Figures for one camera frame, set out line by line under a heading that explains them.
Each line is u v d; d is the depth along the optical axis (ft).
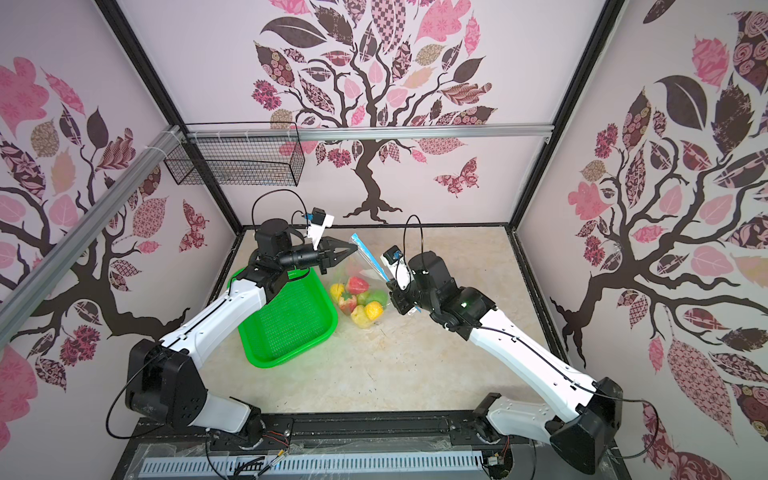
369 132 3.09
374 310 2.67
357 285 2.88
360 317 2.75
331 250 2.22
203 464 2.29
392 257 1.99
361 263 2.39
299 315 3.12
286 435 2.39
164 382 1.35
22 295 1.65
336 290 2.99
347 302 2.80
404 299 2.07
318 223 2.12
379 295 2.87
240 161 3.99
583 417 1.24
